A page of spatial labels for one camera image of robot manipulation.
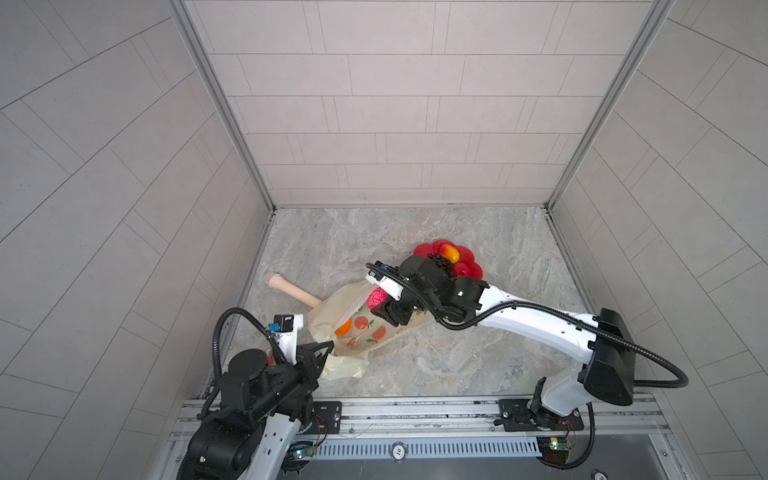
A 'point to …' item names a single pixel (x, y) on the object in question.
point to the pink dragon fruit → (376, 297)
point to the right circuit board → (554, 449)
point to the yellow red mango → (450, 253)
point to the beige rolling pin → (275, 281)
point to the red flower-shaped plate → (467, 256)
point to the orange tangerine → (344, 329)
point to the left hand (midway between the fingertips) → (337, 344)
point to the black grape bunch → (443, 263)
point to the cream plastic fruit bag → (344, 319)
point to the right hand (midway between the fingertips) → (379, 302)
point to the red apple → (460, 269)
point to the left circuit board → (298, 450)
